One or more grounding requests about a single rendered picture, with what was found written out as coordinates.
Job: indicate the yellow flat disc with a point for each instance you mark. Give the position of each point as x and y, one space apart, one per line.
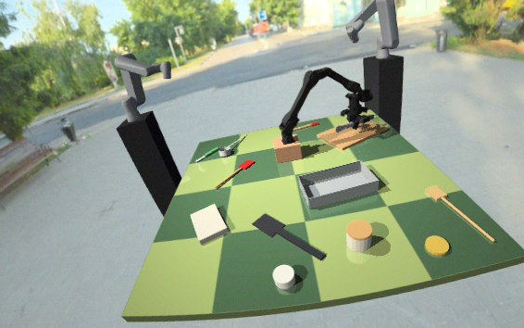
437 244

